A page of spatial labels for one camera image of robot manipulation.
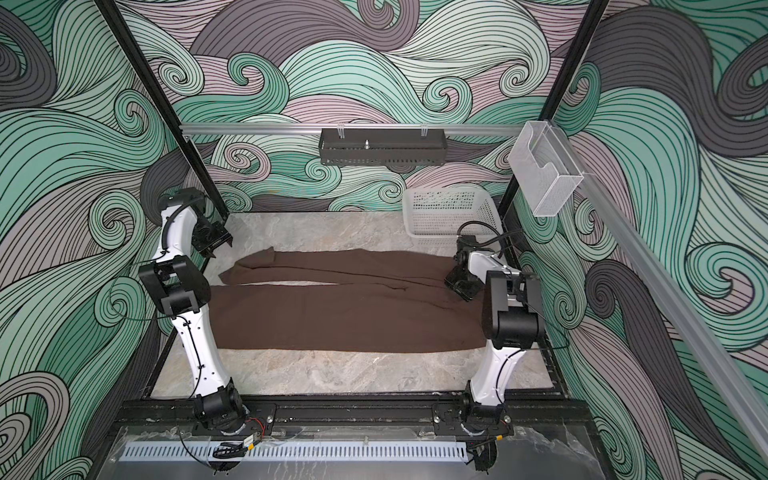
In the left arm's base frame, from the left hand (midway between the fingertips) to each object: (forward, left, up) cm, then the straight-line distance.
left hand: (223, 243), depth 96 cm
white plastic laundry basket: (+24, -73, -9) cm, 77 cm away
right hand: (-10, -78, -10) cm, 79 cm away
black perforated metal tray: (+25, -52, +22) cm, 61 cm away
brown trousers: (-15, -40, -9) cm, 44 cm away
